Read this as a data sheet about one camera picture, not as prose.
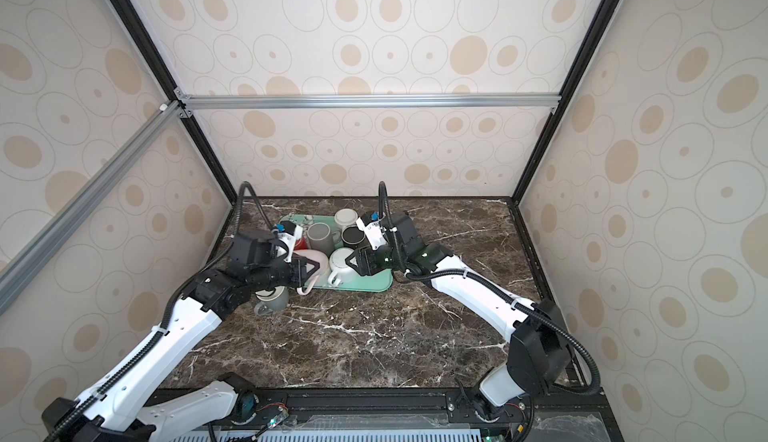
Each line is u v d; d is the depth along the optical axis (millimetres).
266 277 593
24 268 519
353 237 972
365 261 673
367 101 899
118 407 383
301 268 625
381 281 952
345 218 1035
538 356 416
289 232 648
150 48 792
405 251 597
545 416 729
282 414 715
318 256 763
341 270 901
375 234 691
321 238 938
